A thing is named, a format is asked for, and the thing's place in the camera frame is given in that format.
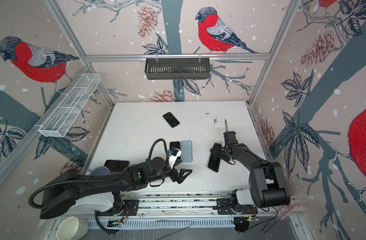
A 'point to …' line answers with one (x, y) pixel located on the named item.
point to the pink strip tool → (286, 210)
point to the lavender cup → (100, 170)
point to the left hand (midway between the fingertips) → (186, 168)
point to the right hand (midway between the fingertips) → (214, 153)
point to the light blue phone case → (186, 148)
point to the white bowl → (72, 228)
